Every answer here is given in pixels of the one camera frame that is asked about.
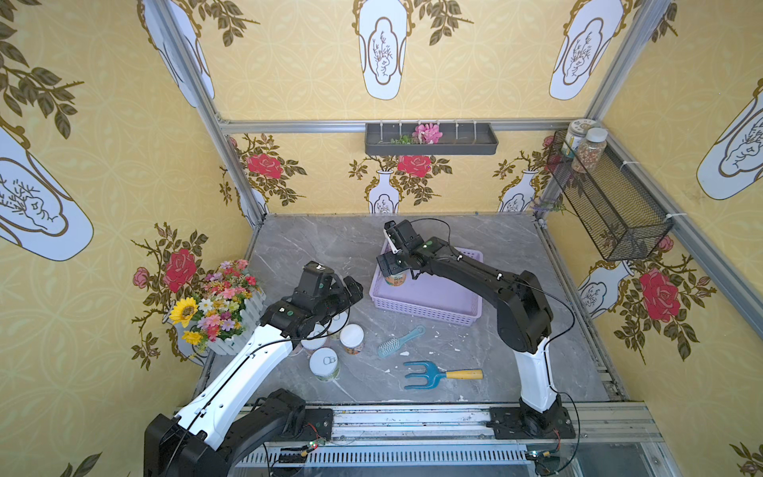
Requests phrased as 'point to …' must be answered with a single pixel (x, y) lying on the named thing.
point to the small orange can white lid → (352, 337)
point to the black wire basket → (624, 220)
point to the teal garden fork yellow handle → (435, 374)
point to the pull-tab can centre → (338, 321)
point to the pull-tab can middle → (318, 343)
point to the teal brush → (390, 345)
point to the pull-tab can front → (324, 364)
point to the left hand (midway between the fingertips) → (341, 292)
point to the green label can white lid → (396, 280)
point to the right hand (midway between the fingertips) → (401, 251)
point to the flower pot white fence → (221, 318)
